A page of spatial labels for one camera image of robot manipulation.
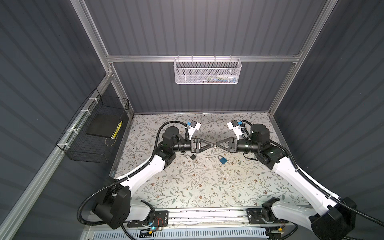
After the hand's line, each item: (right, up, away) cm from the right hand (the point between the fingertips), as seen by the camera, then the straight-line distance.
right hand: (218, 146), depth 68 cm
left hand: (-3, 0, 0) cm, 3 cm away
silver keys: (-1, 0, 0) cm, 2 cm away
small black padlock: (-12, -10, +28) cm, 33 cm away
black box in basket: (-57, +10, +7) cm, 58 cm away
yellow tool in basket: (-50, +7, +6) cm, 51 cm away
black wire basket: (-61, +5, +4) cm, 62 cm away
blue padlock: (+7, -12, +26) cm, 29 cm away
